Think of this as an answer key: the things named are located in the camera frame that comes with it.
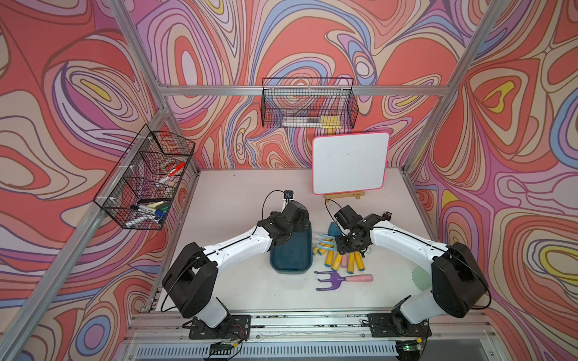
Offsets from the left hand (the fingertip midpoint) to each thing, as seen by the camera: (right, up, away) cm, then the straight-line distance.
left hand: (298, 216), depth 86 cm
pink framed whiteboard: (+23, +22, +10) cm, 34 cm away
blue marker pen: (-49, +4, -16) cm, 52 cm away
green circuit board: (-25, -40, -16) cm, 50 cm away
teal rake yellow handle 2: (+15, -18, 0) cm, 23 cm away
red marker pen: (-44, +17, -9) cm, 48 cm away
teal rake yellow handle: (+12, -17, +2) cm, 21 cm away
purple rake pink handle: (+15, -24, -2) cm, 28 cm away
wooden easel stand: (+28, +8, +18) cm, 35 cm away
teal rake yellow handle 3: (+21, -19, 0) cm, 28 cm away
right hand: (+19, -14, 0) cm, 24 cm away
